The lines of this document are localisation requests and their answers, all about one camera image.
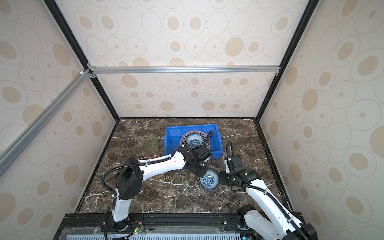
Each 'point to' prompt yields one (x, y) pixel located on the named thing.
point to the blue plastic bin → (174, 134)
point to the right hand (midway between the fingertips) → (221, 177)
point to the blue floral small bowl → (194, 139)
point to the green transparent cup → (152, 144)
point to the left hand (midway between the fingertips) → (208, 173)
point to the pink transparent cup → (150, 156)
